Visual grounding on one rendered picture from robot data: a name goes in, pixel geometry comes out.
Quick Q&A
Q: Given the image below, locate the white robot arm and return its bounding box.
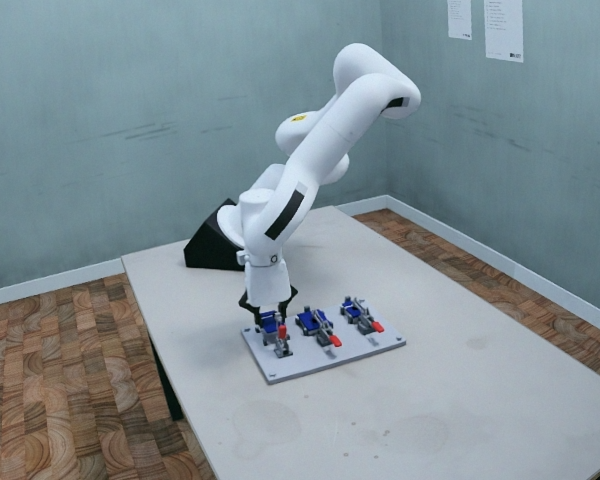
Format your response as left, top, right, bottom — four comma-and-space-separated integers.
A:
217, 44, 421, 266

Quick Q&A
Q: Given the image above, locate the blue plate with white stripe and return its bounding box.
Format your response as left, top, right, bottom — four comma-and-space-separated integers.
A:
261, 310, 277, 336

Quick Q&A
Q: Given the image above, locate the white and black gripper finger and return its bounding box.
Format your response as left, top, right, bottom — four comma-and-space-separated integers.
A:
238, 289, 263, 329
278, 284, 298, 323

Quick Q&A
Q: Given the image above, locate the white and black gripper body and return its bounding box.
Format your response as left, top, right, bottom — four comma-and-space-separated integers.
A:
245, 258, 291, 307

